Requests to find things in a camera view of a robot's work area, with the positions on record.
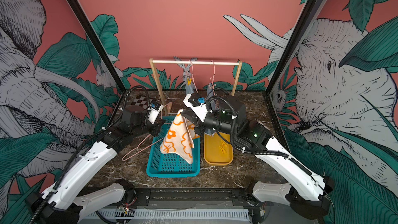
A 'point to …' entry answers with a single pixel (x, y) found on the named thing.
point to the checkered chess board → (141, 101)
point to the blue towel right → (210, 93)
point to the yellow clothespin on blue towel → (189, 82)
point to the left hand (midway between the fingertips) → (164, 118)
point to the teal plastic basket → (171, 165)
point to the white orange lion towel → (179, 140)
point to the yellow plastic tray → (217, 151)
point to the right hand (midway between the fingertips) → (181, 110)
